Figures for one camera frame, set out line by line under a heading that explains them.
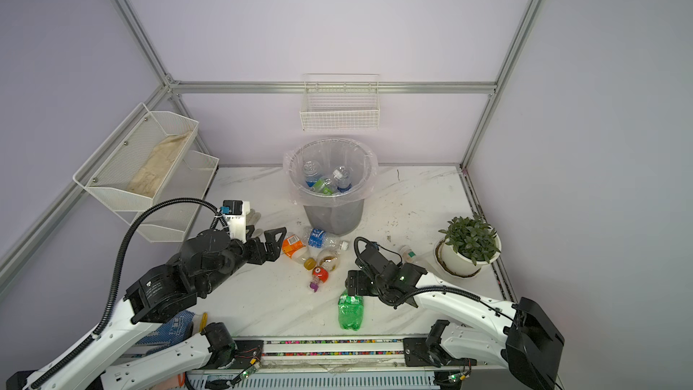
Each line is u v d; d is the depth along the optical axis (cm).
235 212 53
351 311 77
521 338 40
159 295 42
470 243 76
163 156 82
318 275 84
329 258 91
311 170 88
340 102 96
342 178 90
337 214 89
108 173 69
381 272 60
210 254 43
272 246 56
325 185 88
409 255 91
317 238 91
